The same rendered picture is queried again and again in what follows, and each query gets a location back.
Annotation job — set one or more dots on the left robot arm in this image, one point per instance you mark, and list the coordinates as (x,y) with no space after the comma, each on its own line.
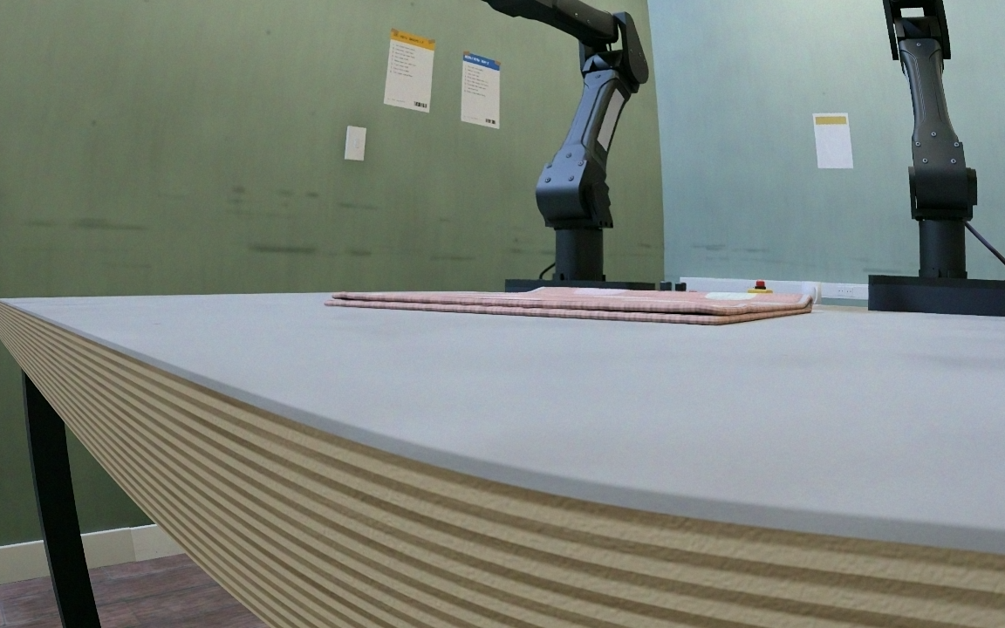
(944,187)

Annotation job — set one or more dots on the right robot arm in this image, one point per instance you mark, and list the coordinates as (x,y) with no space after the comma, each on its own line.
(569,189)

